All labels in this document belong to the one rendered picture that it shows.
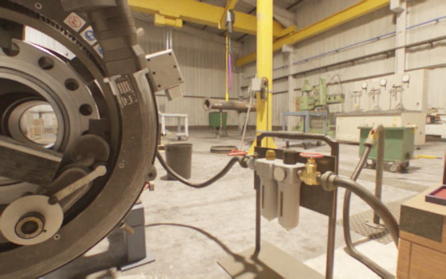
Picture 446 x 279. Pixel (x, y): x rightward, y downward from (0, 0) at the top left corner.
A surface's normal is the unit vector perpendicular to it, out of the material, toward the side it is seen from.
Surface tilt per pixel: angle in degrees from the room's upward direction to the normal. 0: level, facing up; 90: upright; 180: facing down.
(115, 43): 122
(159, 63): 90
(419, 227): 90
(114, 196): 90
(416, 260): 90
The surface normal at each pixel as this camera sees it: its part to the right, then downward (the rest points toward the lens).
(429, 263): -0.84, 0.04
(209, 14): 0.45, 0.07
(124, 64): -0.07, 0.47
